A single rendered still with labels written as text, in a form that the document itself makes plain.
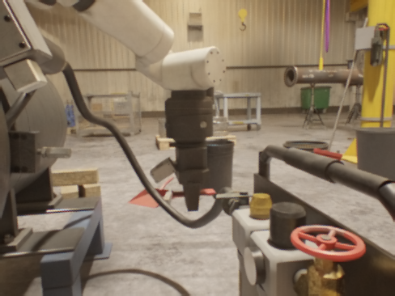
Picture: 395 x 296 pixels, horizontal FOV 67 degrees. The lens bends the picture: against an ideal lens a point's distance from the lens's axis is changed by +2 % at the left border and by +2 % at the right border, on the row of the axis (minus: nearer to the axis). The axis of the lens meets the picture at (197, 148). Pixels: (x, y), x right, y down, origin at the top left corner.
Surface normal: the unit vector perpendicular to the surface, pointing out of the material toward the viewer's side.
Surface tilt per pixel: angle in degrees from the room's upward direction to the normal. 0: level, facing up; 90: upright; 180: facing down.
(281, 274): 90
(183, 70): 90
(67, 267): 90
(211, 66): 90
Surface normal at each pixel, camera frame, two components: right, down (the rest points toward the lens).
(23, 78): 0.17, 0.14
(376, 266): -0.98, 0.05
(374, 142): -0.73, 0.20
